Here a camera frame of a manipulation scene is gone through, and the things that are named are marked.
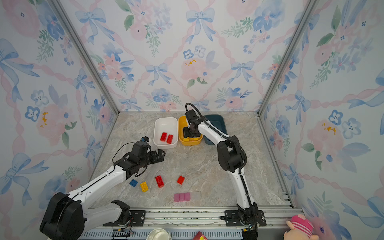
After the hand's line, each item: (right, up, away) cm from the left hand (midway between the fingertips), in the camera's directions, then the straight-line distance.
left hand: (159, 152), depth 85 cm
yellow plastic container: (+11, +18, +26) cm, 33 cm away
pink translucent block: (+13, -23, -5) cm, 27 cm away
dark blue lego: (-14, -17, -2) cm, 22 cm away
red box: (+22, -34, -19) cm, 44 cm away
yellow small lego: (+21, +7, +15) cm, 27 cm away
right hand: (+15, +10, +15) cm, 24 cm away
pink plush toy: (+67, -31, -19) cm, 76 cm away
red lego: (+3, +6, +18) cm, 19 cm away
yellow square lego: (+14, +6, +14) cm, 21 cm away
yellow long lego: (-8, -19, -2) cm, 21 cm away
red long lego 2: (0, -16, -1) cm, 16 cm away
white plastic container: (+1, +16, +25) cm, 30 cm away
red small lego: (+12, -16, 0) cm, 20 cm away
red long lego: (-1, +8, +18) cm, 20 cm away
